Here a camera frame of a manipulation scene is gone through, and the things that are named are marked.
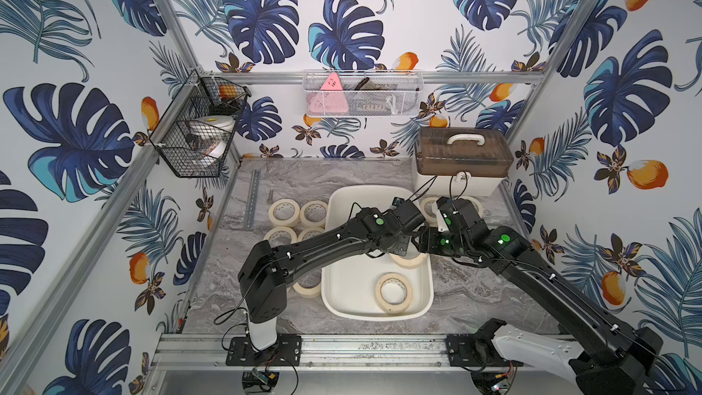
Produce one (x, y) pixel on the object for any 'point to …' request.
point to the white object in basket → (214, 133)
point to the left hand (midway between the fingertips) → (399, 238)
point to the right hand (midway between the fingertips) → (421, 238)
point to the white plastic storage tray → (348, 288)
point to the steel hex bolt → (270, 200)
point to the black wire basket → (173, 139)
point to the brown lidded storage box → (483, 154)
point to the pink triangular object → (330, 100)
